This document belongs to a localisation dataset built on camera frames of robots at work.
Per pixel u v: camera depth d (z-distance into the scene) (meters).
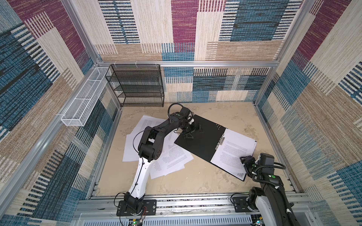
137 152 0.62
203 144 1.01
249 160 0.76
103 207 0.75
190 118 0.90
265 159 0.65
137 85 1.10
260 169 0.65
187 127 0.88
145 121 1.10
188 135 0.95
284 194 0.53
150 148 0.60
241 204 0.73
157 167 0.87
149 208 0.73
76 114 0.70
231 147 0.95
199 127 0.89
